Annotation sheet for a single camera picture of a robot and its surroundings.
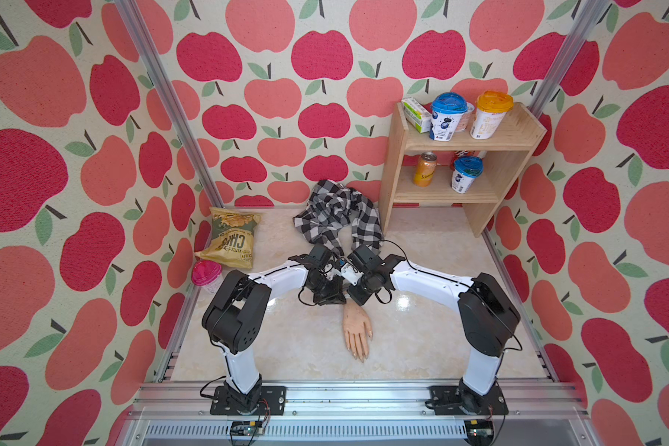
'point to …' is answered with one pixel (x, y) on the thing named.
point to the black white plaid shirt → (330, 209)
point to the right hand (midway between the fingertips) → (354, 296)
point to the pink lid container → (203, 271)
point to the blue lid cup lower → (465, 169)
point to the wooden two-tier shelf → (481, 175)
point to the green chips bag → (232, 233)
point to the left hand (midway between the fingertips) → (348, 305)
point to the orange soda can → (425, 170)
